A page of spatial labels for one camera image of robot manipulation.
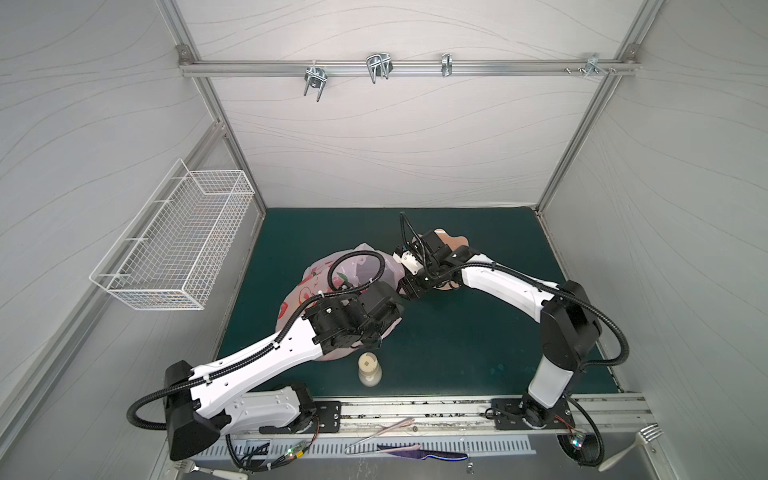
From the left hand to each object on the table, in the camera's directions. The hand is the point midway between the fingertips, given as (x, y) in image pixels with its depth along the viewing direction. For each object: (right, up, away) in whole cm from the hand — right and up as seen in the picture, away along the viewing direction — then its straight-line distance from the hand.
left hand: (401, 311), depth 72 cm
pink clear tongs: (-5, -29, 0) cm, 30 cm away
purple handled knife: (+5, -33, -3) cm, 33 cm away
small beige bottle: (-8, -14, 0) cm, 16 cm away
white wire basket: (-54, +16, -3) cm, 56 cm away
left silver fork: (-42, -35, -6) cm, 55 cm away
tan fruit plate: (+20, +17, +33) cm, 42 cm away
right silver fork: (+60, -30, -1) cm, 67 cm away
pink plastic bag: (-15, +9, +1) cm, 18 cm away
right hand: (+3, +6, +14) cm, 16 cm away
